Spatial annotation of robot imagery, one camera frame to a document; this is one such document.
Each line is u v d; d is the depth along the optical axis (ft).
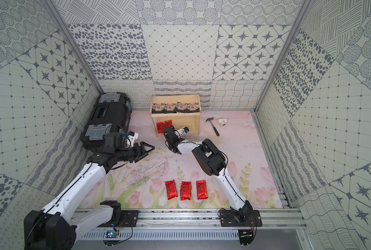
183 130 3.13
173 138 2.75
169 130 2.81
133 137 2.45
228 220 2.40
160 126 3.52
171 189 2.68
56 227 1.23
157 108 3.05
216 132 3.52
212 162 2.02
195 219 2.49
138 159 2.31
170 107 3.05
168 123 3.52
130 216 2.41
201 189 2.67
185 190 2.63
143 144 2.35
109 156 1.91
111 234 2.35
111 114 3.14
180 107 3.05
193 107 3.05
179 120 3.67
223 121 3.64
